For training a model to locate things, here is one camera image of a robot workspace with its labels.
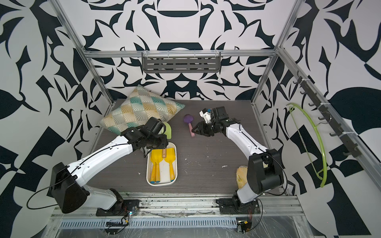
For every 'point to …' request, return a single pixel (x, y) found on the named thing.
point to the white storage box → (164, 173)
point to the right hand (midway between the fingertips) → (193, 129)
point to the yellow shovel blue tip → (156, 157)
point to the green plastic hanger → (290, 106)
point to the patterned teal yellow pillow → (140, 104)
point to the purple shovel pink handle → (188, 119)
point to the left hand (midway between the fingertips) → (166, 138)
